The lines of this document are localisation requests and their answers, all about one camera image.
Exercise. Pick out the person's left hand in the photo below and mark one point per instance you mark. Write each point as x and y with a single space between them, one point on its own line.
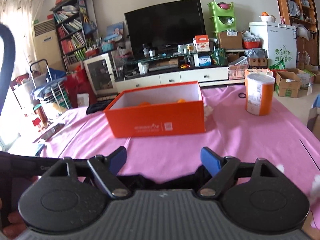
16 225

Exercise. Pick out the orange shoe box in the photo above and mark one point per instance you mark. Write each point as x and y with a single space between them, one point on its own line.
163 117

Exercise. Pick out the white small freezer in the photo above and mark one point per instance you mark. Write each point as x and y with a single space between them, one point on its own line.
278 40

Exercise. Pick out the open cardboard box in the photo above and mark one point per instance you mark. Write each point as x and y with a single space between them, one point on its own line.
290 82

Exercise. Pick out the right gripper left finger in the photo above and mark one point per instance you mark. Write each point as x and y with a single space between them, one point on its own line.
73 194

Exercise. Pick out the orange white cylindrical canister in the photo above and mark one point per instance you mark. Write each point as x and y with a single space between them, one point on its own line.
259 93

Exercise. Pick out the white wire trolley rack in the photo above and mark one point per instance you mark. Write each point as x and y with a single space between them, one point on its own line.
52 94

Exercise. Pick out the brown cardboard box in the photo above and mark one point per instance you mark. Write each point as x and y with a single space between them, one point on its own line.
230 40

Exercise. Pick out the green stacked plastic bins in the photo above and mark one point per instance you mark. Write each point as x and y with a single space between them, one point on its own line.
222 17

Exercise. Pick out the red paper bag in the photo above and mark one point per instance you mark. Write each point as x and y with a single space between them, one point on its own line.
78 83

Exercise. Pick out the white bowl with orange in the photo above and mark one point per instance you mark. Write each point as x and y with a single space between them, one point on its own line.
265 17

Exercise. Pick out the green snack bag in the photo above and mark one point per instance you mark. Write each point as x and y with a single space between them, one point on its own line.
219 57

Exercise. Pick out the black folded cloth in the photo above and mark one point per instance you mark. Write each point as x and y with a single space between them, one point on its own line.
98 106

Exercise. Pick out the white TV stand cabinet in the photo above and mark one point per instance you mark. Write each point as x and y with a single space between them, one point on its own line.
174 68

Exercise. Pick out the pink bed sheet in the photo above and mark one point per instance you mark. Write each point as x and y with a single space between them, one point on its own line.
279 137

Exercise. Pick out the white glass door cabinet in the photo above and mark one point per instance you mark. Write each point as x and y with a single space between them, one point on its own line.
100 73

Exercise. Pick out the white curtain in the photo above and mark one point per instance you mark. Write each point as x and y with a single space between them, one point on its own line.
19 17

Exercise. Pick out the black bookshelf with books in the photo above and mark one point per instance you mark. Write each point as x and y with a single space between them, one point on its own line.
74 30

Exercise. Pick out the black flat screen television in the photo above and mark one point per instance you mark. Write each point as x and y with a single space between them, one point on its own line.
165 26

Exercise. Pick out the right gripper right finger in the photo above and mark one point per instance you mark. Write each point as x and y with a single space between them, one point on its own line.
255 196

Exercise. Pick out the beige standing air conditioner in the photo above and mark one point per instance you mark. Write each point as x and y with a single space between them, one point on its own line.
46 44

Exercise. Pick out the orange white medicine box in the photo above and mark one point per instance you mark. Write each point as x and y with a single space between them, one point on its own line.
201 43

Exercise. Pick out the wooden shelf unit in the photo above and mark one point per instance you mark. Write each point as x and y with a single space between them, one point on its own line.
298 12

